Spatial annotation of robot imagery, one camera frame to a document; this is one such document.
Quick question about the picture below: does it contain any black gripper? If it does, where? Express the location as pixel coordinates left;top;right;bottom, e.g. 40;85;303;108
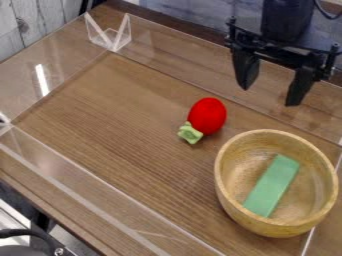
225;0;342;107

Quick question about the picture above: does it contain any green rectangular block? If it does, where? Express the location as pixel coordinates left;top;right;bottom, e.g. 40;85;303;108
243;155;301;217

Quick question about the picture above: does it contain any light wooden bowl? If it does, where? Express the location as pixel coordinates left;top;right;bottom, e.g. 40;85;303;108
214;129;339;238

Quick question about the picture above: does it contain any red toy strawberry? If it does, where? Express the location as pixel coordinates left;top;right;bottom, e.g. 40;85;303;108
178;97;227;145

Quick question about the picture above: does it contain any clear acrylic enclosure wall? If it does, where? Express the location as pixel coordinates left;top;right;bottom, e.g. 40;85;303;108
0;11;342;256

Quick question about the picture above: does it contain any black metal bracket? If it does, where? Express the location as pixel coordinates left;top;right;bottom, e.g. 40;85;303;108
29;224;78;256

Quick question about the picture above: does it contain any black cable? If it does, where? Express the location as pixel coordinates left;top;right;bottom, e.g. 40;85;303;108
0;228;51;256

